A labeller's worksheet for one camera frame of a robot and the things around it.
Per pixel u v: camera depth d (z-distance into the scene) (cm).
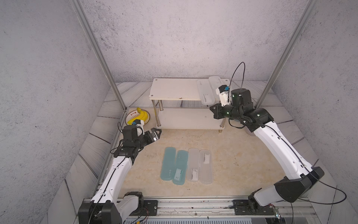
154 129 72
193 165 89
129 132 60
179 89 85
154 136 71
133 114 117
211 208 74
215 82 86
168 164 89
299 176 40
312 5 70
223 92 60
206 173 85
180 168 87
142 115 110
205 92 79
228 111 58
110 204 40
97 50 85
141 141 68
